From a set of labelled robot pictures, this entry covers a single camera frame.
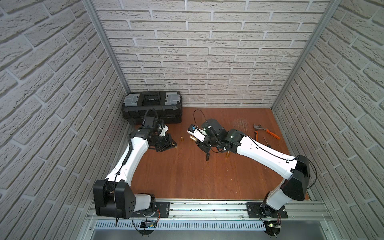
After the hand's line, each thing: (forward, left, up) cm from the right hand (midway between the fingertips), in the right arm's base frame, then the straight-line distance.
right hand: (200, 139), depth 77 cm
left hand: (+1, +12, -3) cm, 13 cm away
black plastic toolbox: (+31, +19, -3) cm, 36 cm away
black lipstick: (-3, -4, -16) cm, 17 cm away
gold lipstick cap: (+13, +11, -18) cm, 24 cm away
